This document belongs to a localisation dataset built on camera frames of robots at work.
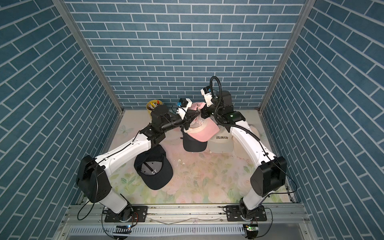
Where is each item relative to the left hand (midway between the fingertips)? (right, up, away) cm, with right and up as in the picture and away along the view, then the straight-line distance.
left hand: (202, 113), depth 71 cm
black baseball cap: (-29, -32, +18) cm, 47 cm away
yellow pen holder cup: (-36, +8, +34) cm, 50 cm away
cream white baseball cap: (+13, -18, +27) cm, 35 cm away
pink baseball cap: (0, -8, +13) cm, 16 cm away
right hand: (-1, +5, +7) cm, 9 cm away
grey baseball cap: (-7, -19, +28) cm, 35 cm away
